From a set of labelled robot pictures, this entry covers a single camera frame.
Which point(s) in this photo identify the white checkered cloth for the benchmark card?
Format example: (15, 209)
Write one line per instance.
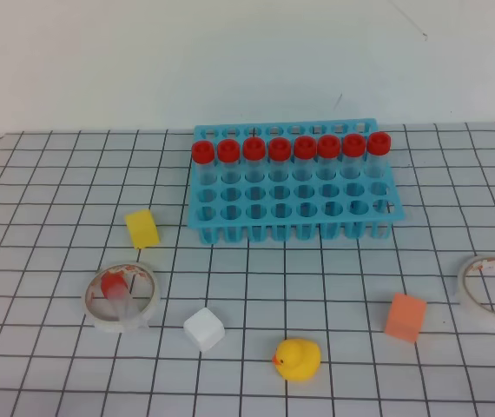
(63, 201)

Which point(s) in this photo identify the right white tape roll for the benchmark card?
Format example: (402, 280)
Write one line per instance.
(482, 315)

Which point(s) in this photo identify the white tape roll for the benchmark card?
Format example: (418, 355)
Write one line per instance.
(143, 287)
(482, 315)

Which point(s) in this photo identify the left white tape roll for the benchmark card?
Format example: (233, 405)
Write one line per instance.
(143, 287)

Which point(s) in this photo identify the orange foam cube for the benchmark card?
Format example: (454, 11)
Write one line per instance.
(405, 317)

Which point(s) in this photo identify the red capped tube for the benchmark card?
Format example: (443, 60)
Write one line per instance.
(353, 150)
(328, 152)
(203, 155)
(305, 149)
(254, 153)
(228, 152)
(279, 152)
(378, 147)
(116, 290)

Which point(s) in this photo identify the yellow foam cube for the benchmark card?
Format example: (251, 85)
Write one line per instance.
(142, 229)

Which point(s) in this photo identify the blue tube rack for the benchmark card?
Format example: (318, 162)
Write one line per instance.
(257, 210)

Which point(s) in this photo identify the yellow rubber duck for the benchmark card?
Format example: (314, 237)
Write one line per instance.
(297, 359)

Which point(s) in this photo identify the white foam cube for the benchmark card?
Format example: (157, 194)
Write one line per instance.
(204, 329)

